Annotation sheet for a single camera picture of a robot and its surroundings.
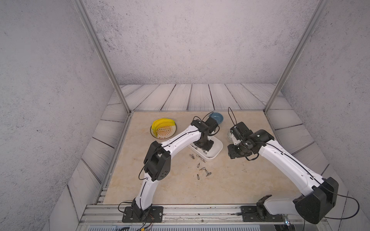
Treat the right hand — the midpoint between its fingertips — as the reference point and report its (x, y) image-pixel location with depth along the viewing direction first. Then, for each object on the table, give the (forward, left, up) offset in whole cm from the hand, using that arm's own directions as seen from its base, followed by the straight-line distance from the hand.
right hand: (234, 153), depth 77 cm
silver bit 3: (-5, +13, -17) cm, 21 cm away
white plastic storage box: (+10, +7, -15) cm, 20 cm away
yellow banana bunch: (+31, +45, -11) cm, 56 cm away
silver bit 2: (-2, +16, -16) cm, 23 cm away
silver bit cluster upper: (+7, +22, -16) cm, 28 cm away
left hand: (+6, +12, -6) cm, 15 cm away
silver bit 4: (-8, +19, -17) cm, 26 cm away
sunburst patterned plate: (+26, +42, -16) cm, 52 cm away
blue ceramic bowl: (+43, +2, -18) cm, 46 cm away
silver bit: (+1, +19, -17) cm, 25 cm away
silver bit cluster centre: (+5, +16, -17) cm, 23 cm away
